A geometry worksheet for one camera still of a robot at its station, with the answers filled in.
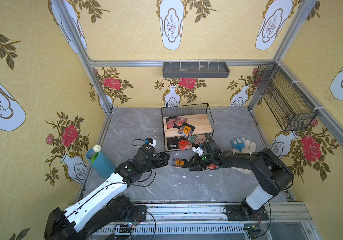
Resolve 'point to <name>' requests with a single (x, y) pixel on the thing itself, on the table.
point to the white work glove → (249, 147)
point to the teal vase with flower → (101, 163)
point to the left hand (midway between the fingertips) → (165, 157)
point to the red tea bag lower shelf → (184, 145)
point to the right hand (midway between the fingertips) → (184, 168)
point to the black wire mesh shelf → (200, 119)
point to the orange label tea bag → (178, 162)
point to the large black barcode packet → (172, 143)
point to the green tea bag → (191, 138)
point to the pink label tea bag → (175, 122)
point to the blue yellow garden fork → (238, 146)
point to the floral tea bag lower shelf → (197, 140)
